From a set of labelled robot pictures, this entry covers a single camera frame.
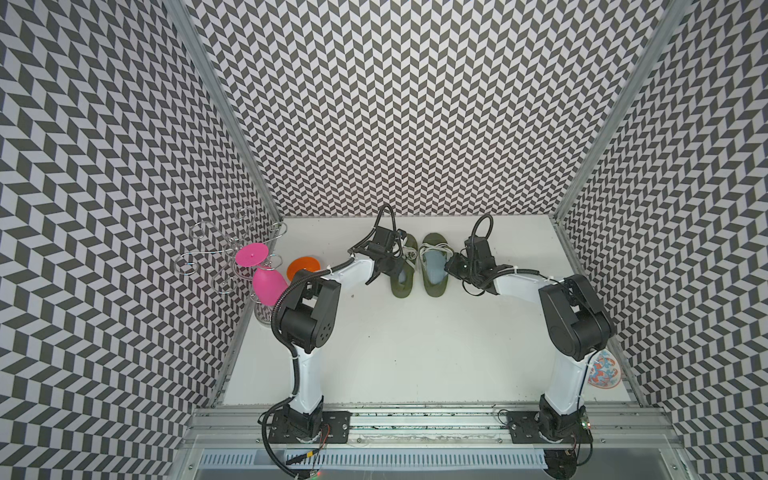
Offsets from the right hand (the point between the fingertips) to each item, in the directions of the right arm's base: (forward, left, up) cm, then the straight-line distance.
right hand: (443, 266), depth 98 cm
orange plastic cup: (-1, +47, +3) cm, 47 cm away
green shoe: (-6, +14, 0) cm, 15 cm away
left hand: (+2, +17, 0) cm, 17 cm away
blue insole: (+6, +2, -5) cm, 8 cm away
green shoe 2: (+9, +2, +2) cm, 10 cm away
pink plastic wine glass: (-18, +47, +20) cm, 54 cm away
